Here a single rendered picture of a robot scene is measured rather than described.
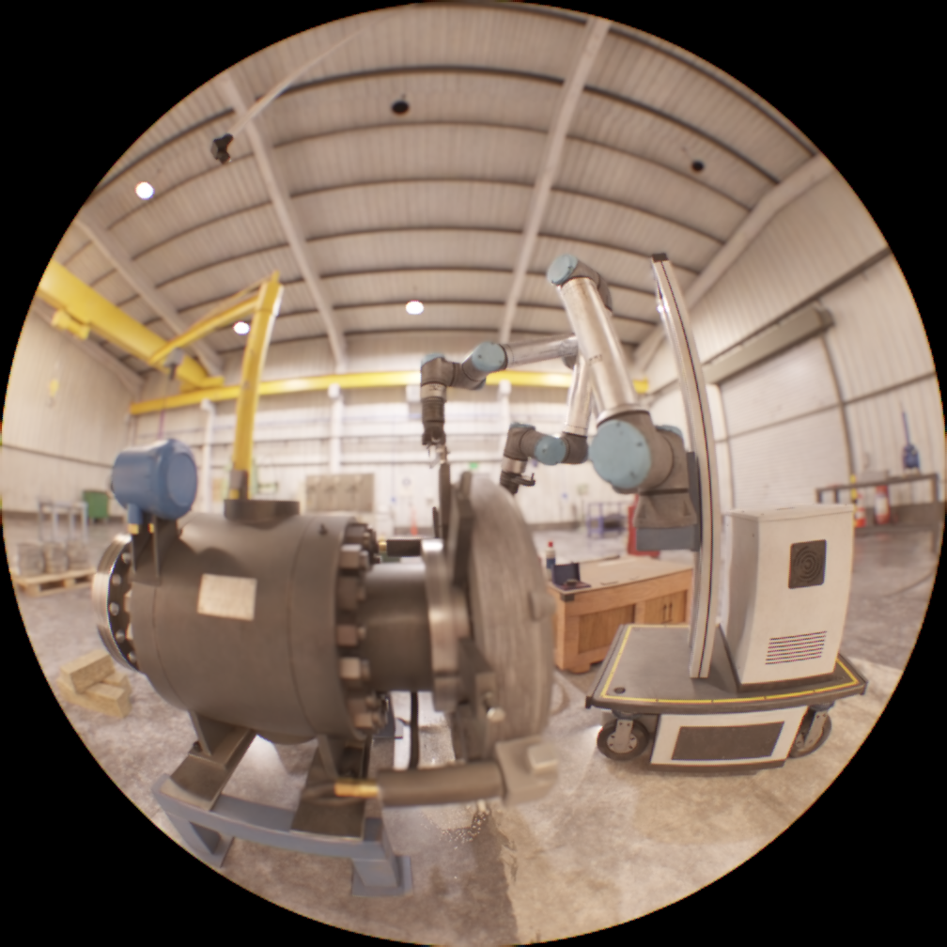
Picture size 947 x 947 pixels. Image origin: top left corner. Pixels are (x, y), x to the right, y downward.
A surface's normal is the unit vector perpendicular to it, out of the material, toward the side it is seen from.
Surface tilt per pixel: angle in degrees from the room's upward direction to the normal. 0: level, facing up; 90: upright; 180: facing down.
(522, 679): 84
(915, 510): 90
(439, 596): 54
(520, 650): 78
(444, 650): 82
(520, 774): 22
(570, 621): 90
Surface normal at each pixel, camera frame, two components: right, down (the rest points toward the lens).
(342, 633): 0.18, -0.29
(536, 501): 0.08, -0.11
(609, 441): -0.83, 0.04
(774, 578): -0.54, -0.07
